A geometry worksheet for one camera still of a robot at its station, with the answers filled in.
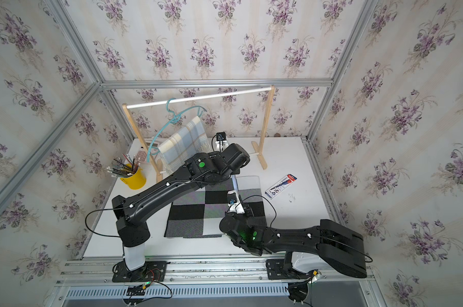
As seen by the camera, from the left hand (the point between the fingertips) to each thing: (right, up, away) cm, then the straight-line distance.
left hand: (236, 164), depth 72 cm
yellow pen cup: (-53, -5, +21) cm, 57 cm away
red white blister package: (+22, -13, +24) cm, 35 cm away
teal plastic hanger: (-38, +26, +47) cm, 66 cm away
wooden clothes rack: (-45, -1, +36) cm, 58 cm away
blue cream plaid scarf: (-22, +9, +17) cm, 29 cm away
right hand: (+2, -15, +7) cm, 16 cm away
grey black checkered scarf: (-17, -24, +15) cm, 33 cm away
